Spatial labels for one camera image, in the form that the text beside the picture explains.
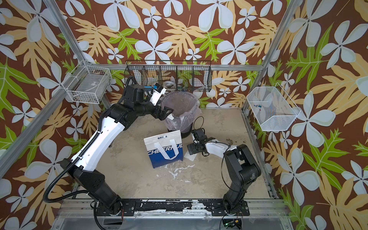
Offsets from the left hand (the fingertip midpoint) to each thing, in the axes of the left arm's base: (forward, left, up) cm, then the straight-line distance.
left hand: (167, 103), depth 71 cm
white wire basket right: (+8, -62, -11) cm, 63 cm away
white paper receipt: (-4, -2, -5) cm, 7 cm away
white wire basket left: (+20, +50, -4) cm, 54 cm away
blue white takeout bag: (-15, +2, -20) cm, 25 cm away
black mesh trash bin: (+18, -9, -19) cm, 28 cm away
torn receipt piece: (-13, -14, -36) cm, 41 cm away
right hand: (-4, -16, -37) cm, 40 cm away
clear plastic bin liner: (+15, -10, -21) cm, 28 cm away
